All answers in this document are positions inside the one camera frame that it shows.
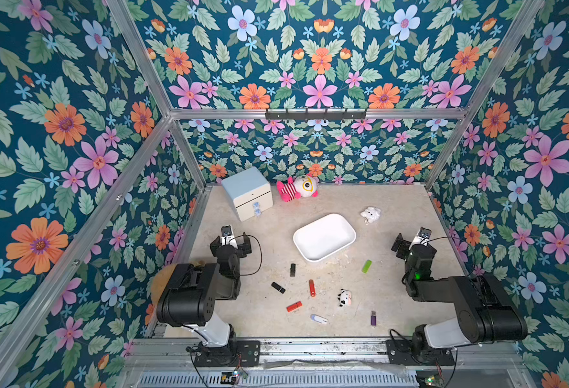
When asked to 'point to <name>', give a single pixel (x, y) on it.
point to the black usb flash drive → (292, 270)
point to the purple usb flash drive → (373, 318)
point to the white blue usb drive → (318, 318)
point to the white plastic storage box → (324, 237)
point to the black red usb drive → (278, 287)
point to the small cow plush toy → (344, 297)
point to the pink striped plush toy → (301, 186)
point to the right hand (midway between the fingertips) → (414, 236)
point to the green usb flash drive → (366, 266)
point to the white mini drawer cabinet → (250, 191)
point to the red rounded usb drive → (312, 288)
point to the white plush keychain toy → (372, 214)
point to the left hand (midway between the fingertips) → (232, 232)
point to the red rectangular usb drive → (293, 306)
